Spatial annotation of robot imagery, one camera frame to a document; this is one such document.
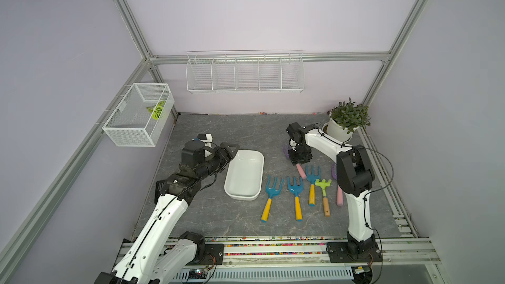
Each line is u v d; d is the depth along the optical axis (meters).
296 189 0.89
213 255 0.74
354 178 0.55
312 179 0.93
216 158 0.64
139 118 0.81
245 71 0.98
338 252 0.74
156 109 0.81
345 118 0.93
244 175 0.95
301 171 0.95
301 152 0.84
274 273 0.71
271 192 0.89
